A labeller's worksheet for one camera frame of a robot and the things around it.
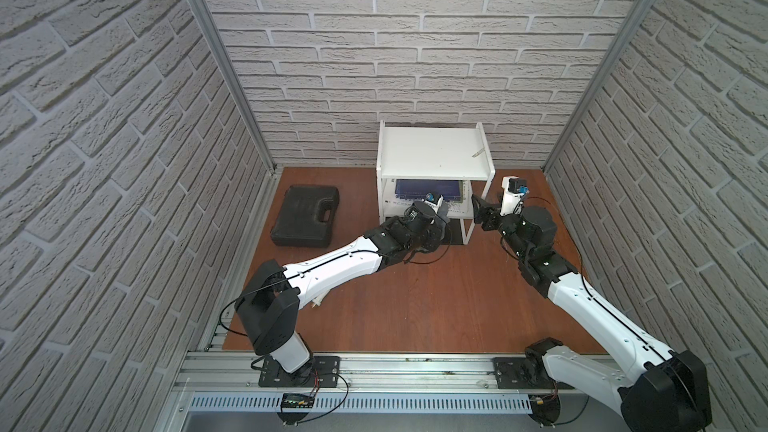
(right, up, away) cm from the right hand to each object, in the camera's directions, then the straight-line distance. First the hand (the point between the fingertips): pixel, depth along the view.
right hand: (489, 194), depth 77 cm
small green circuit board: (-49, -51, -6) cm, 71 cm away
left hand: (-16, -5, +5) cm, 17 cm away
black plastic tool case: (-55, -7, +21) cm, 60 cm away
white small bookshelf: (-10, +7, -3) cm, 13 cm away
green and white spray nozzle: (-48, -31, +6) cm, 57 cm away
